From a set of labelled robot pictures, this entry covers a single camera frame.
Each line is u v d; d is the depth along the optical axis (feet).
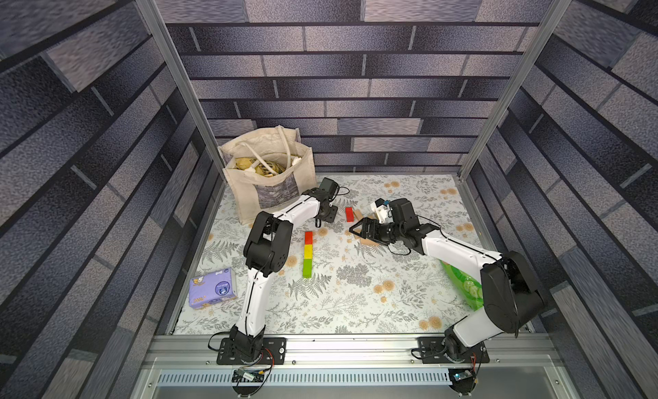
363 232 2.53
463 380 2.38
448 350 2.21
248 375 2.33
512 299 1.47
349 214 3.38
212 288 2.62
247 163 2.93
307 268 2.94
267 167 2.94
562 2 2.28
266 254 1.92
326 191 2.73
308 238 3.20
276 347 2.44
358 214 3.44
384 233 2.50
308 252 3.03
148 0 2.28
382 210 2.67
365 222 2.54
